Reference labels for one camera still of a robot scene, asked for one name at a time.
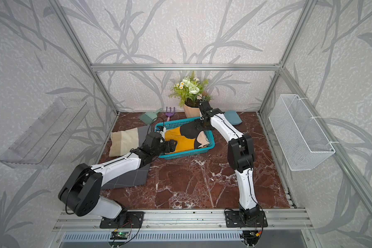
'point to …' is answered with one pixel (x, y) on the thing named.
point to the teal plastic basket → (177, 123)
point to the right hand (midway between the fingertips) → (200, 125)
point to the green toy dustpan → (150, 117)
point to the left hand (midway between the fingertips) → (172, 141)
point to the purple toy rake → (169, 114)
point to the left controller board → (119, 235)
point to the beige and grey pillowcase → (123, 141)
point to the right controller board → (251, 235)
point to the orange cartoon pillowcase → (189, 137)
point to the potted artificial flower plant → (189, 92)
